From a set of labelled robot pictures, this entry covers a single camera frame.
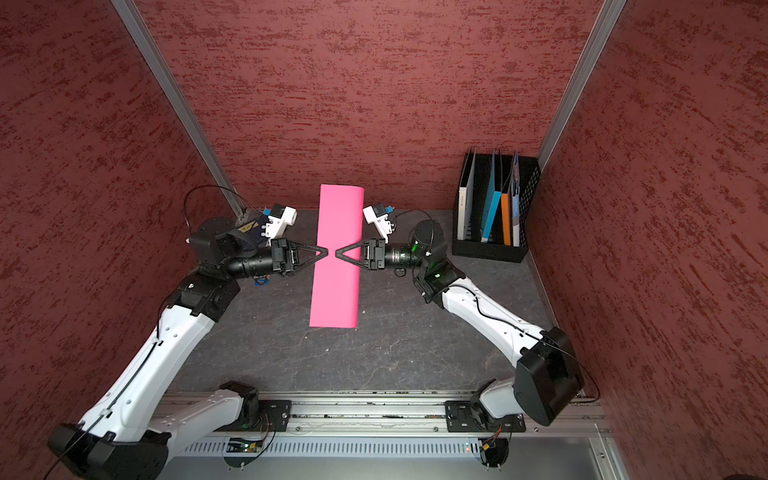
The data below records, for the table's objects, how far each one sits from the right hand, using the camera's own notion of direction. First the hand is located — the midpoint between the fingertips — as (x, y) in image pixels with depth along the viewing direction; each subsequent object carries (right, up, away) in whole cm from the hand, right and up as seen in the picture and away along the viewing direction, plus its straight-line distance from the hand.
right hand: (339, 262), depth 62 cm
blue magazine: (+49, +20, +27) cm, 59 cm away
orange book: (+48, +11, +31) cm, 58 cm away
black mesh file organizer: (+50, +1, +49) cm, 70 cm away
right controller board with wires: (+36, -46, +8) cm, 59 cm away
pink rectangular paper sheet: (0, -7, -2) cm, 7 cm away
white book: (+33, +19, +26) cm, 46 cm away
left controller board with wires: (-26, -48, +11) cm, 56 cm away
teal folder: (+41, +16, +26) cm, 51 cm away
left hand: (-3, 0, -2) cm, 4 cm away
